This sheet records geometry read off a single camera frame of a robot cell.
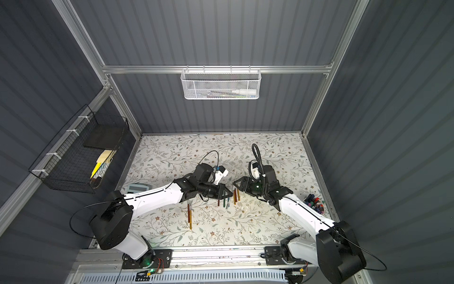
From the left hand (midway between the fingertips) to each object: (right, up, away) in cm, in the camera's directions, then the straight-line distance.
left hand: (235, 199), depth 77 cm
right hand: (+2, +6, +4) cm, 7 cm away
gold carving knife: (-21, -12, +7) cm, 25 cm away
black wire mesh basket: (-66, +17, -8) cm, 69 cm away
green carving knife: (-5, -6, +12) cm, 14 cm away
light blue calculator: (-53, +1, +15) cm, 55 cm away
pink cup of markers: (+34, -1, -4) cm, 34 cm away
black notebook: (-60, +28, +3) cm, 66 cm away
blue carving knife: (-3, -4, +12) cm, 13 cm away
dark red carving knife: (-23, -9, +9) cm, 26 cm away
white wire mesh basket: (-11, +68, +46) cm, 83 cm away
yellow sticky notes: (-57, +18, -3) cm, 60 cm away
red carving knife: (-8, -5, +12) cm, 15 cm away
